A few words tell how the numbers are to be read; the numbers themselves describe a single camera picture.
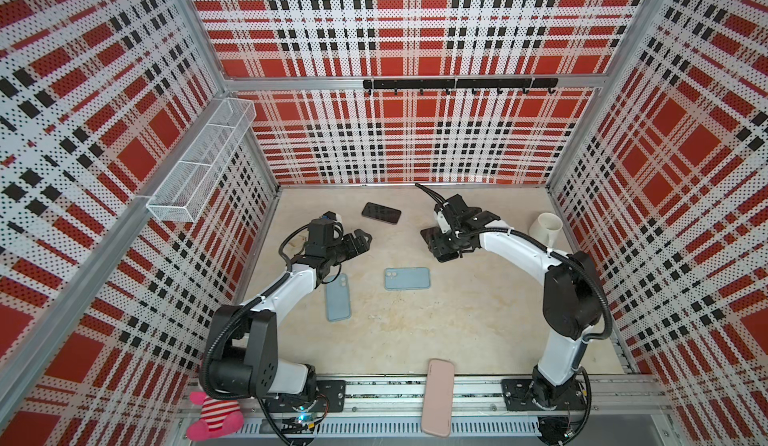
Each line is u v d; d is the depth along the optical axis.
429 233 0.99
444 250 0.82
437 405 0.73
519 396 0.73
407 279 0.96
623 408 0.72
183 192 0.91
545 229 0.99
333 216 0.84
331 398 0.74
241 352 0.43
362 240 0.81
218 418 0.66
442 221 0.75
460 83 0.88
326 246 0.71
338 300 0.91
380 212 1.12
